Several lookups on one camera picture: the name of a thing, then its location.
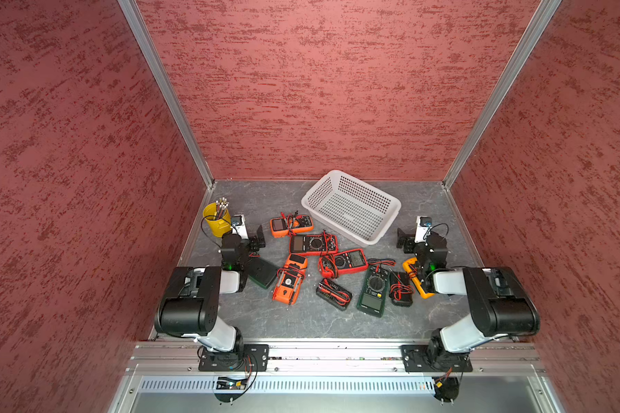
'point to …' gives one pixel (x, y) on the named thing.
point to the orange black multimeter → (289, 279)
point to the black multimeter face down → (401, 291)
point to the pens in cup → (221, 204)
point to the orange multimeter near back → (281, 226)
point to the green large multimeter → (374, 291)
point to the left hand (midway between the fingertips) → (249, 230)
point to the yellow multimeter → (406, 266)
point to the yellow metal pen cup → (220, 227)
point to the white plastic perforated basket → (350, 206)
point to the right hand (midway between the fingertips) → (410, 231)
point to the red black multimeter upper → (317, 243)
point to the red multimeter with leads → (345, 261)
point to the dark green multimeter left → (261, 272)
